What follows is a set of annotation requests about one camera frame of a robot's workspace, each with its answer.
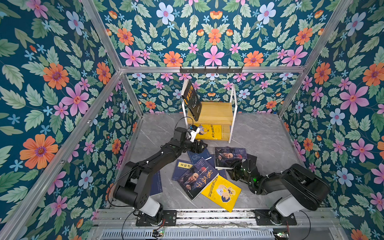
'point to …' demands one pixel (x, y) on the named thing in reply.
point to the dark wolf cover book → (252, 158)
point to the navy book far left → (156, 187)
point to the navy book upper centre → (195, 156)
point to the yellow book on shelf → (209, 132)
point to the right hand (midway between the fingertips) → (227, 162)
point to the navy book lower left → (182, 166)
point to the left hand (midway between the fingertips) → (204, 143)
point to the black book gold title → (192, 100)
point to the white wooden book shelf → (215, 122)
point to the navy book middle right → (212, 161)
